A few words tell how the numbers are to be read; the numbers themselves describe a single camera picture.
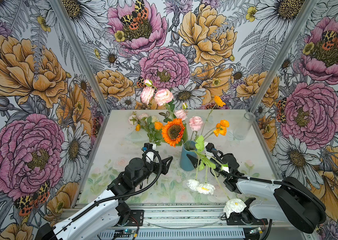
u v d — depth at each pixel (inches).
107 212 23.7
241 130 40.6
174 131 22.1
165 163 26.0
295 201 18.7
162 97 23.2
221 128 23.2
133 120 44.0
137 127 42.5
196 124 28.1
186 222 29.3
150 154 25.6
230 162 24.8
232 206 14.5
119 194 21.4
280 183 18.8
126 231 28.1
